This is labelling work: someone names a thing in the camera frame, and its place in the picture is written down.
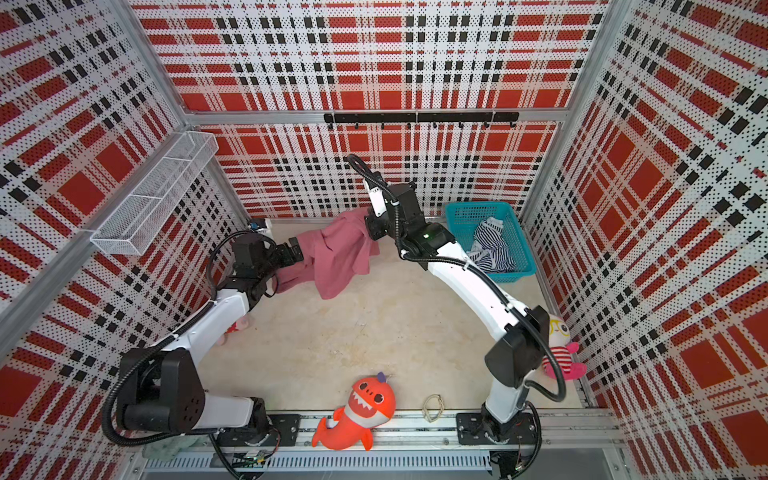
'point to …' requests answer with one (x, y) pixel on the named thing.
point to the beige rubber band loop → (425, 411)
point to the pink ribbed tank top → (335, 256)
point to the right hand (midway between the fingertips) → (377, 207)
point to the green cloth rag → (165, 449)
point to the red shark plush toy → (371, 403)
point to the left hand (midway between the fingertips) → (295, 242)
